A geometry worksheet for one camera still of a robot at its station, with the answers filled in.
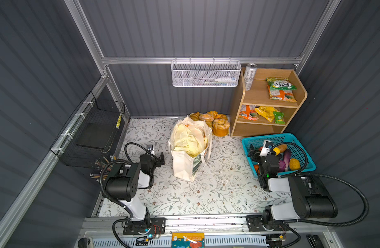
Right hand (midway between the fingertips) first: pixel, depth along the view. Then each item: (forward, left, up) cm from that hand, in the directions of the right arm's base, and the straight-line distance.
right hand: (262, 146), depth 88 cm
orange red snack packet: (+21, +5, +7) cm, 23 cm away
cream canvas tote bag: (-12, +45, -1) cm, 47 cm away
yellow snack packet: (+21, -7, +7) cm, 23 cm away
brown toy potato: (+4, -16, -7) cm, 18 cm away
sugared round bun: (+29, +31, -4) cm, 43 cm away
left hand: (0, +65, -7) cm, 65 cm away
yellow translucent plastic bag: (-1, +42, +9) cm, 44 cm away
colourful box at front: (-44, +47, -10) cm, 65 cm away
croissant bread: (+33, +39, -7) cm, 52 cm away
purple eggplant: (-8, -12, -7) cm, 16 cm away
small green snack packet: (+17, -13, +7) cm, 22 cm away
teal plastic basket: (+1, -24, -7) cm, 25 cm away
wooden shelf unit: (+16, -3, +20) cm, 26 cm away
